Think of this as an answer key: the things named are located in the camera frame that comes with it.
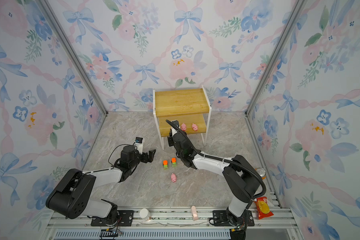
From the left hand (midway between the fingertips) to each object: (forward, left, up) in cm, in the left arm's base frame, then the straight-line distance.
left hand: (149, 147), depth 91 cm
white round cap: (-35, -3, -1) cm, 36 cm away
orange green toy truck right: (-6, -15, -7) cm, 18 cm away
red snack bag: (-31, -61, -5) cm, 69 cm away
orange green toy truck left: (-8, -10, -6) cm, 14 cm away
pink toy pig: (-16, -15, -6) cm, 23 cm away
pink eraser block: (-36, -27, -6) cm, 45 cm away
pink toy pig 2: (+8, -27, +10) cm, 30 cm away
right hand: (+6, -15, +12) cm, 20 cm away
